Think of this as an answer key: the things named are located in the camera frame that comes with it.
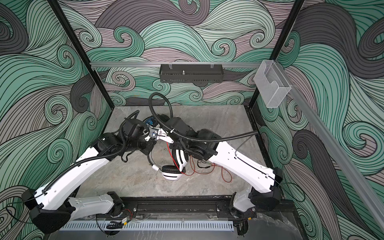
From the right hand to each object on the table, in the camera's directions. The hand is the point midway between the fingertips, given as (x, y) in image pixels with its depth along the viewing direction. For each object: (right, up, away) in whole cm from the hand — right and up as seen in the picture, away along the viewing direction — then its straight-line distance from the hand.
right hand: (175, 128), depth 64 cm
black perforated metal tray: (+8, +35, +33) cm, 48 cm away
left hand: (-10, -6, +6) cm, 14 cm away
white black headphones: (-1, -18, -3) cm, 19 cm away
